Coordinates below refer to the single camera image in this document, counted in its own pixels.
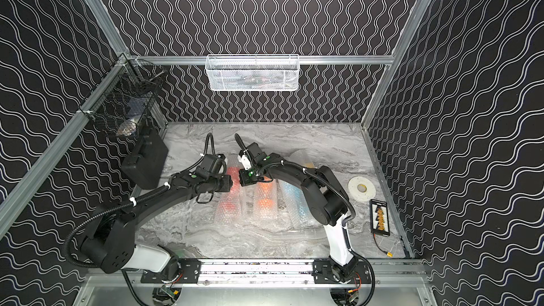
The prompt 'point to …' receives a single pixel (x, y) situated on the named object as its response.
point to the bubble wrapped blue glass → (293, 208)
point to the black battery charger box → (379, 217)
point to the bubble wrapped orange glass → (265, 205)
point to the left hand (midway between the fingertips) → (229, 179)
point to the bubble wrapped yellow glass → (304, 157)
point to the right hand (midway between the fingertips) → (241, 180)
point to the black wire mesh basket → (123, 97)
